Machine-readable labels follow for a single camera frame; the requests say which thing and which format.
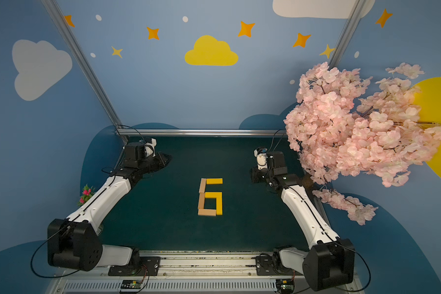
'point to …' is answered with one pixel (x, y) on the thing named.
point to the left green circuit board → (131, 284)
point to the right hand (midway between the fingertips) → (255, 168)
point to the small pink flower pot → (87, 193)
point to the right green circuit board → (285, 286)
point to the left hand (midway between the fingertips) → (171, 154)
